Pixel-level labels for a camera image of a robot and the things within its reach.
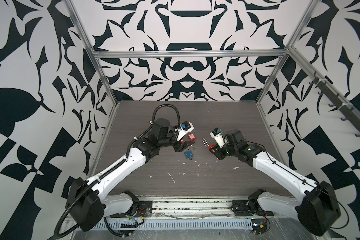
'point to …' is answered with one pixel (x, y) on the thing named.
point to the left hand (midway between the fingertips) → (191, 132)
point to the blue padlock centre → (189, 154)
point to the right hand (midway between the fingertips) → (214, 146)
